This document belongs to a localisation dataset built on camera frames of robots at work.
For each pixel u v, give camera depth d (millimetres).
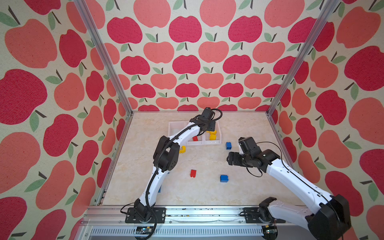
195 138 1037
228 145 985
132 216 733
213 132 1046
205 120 769
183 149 973
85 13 712
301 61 891
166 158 597
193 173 884
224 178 866
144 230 717
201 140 987
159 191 748
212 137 1035
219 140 990
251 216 734
